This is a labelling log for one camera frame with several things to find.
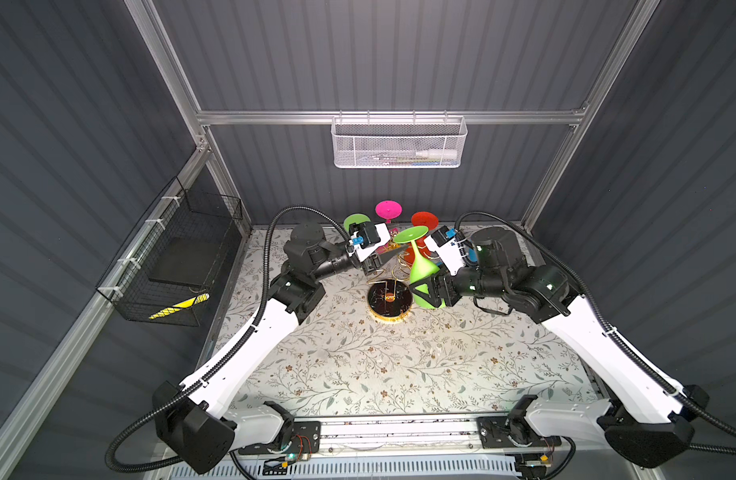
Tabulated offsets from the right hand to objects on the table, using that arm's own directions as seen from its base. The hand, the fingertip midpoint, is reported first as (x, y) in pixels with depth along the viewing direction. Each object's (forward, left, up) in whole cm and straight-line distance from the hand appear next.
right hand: (422, 282), depth 64 cm
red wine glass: (+22, -2, -2) cm, 23 cm away
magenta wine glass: (+27, +7, -3) cm, 28 cm away
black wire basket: (+6, +61, -3) cm, 62 cm away
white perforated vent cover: (-31, +14, -33) cm, 47 cm away
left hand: (+6, +5, +11) cm, 13 cm away
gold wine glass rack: (+15, +6, -29) cm, 33 cm away
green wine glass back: (+23, +16, -2) cm, 28 cm away
